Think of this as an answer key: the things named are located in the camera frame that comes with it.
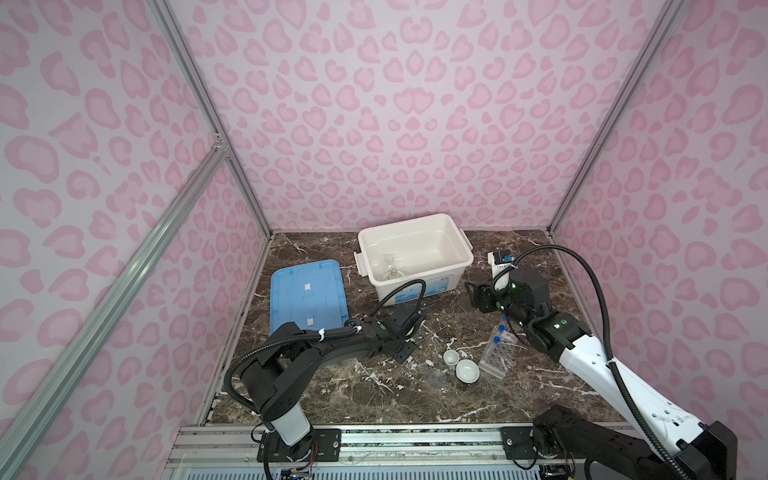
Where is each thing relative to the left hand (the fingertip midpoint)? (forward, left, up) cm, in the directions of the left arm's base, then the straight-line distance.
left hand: (406, 340), depth 89 cm
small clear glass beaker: (+27, +5, +5) cm, 28 cm away
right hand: (+7, -18, +21) cm, 29 cm away
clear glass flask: (+21, +4, +5) cm, 21 cm away
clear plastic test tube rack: (-4, -27, -2) cm, 27 cm away
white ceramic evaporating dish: (-9, -17, -1) cm, 19 cm away
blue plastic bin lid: (+18, +31, -2) cm, 36 cm away
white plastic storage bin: (+35, -11, 0) cm, 37 cm away
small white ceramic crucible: (-5, -13, -1) cm, 14 cm away
